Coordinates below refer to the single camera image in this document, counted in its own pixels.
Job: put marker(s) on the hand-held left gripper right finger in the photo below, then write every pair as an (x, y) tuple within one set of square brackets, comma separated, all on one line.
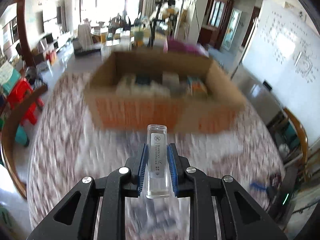
[(215, 200)]

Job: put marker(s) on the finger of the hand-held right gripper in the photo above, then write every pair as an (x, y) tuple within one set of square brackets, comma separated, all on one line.
[(258, 187)]

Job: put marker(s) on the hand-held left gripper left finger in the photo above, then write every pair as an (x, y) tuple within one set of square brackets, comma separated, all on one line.
[(100, 200)]

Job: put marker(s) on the clear toothpick box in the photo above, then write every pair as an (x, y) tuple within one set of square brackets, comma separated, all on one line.
[(158, 160)]

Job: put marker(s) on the orange print cardboard box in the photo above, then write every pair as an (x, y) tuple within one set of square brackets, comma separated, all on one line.
[(140, 112)]

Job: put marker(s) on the wooden chair with teal seat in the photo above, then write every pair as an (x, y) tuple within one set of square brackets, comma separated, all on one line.
[(298, 135)]

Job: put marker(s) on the paisley quilted blanket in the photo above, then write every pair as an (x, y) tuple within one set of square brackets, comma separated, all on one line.
[(75, 142)]

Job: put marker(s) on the black whiteboard eraser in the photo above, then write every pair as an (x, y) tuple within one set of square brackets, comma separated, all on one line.
[(267, 84)]

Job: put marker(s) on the curved wooden chair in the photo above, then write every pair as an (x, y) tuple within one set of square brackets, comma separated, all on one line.
[(15, 135)]

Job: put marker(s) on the red plastic stool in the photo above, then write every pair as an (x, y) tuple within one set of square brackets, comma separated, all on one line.
[(22, 97)]

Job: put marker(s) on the whiteboard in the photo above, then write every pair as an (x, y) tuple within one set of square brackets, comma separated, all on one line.
[(280, 45)]

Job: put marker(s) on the teal cardboard box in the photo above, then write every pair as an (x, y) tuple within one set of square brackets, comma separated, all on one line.
[(8, 76)]

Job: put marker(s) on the purple box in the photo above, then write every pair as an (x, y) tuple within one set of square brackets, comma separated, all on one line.
[(185, 48)]

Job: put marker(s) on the flat screen television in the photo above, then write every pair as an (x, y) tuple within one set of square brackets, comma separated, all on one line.
[(59, 15)]

